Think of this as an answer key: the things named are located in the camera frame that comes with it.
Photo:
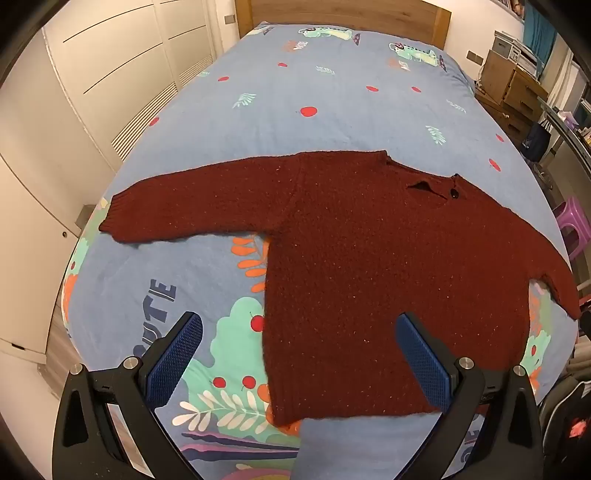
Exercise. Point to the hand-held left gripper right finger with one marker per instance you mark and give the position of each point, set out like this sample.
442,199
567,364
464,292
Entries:
425,364

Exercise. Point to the white printer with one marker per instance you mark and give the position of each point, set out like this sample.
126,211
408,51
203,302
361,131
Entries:
526,57

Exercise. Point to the wooden drawer cabinet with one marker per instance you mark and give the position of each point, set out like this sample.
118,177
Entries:
521,92

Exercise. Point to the purple plastic stool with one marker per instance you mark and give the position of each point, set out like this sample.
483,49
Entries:
575,221

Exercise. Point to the dark blue bag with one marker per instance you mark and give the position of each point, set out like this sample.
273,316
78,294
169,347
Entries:
536,141

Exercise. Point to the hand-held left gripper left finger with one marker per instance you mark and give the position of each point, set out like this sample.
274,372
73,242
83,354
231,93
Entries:
175,360

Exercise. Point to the dark red knit sweater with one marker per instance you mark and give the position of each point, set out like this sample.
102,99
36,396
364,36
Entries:
351,258

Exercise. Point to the grey desk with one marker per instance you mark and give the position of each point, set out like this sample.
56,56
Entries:
572,134

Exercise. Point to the wooden headboard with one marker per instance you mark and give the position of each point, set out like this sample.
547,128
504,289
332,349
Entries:
369,18

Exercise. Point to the teal curtain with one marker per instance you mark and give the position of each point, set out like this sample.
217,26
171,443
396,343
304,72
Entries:
539,32

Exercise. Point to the white wardrobe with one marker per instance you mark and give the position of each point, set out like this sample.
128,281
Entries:
115,55

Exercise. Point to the blue printed bed sheet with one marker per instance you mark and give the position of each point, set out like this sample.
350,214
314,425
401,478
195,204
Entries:
323,92

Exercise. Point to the black backpack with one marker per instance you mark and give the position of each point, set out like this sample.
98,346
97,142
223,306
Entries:
568,415

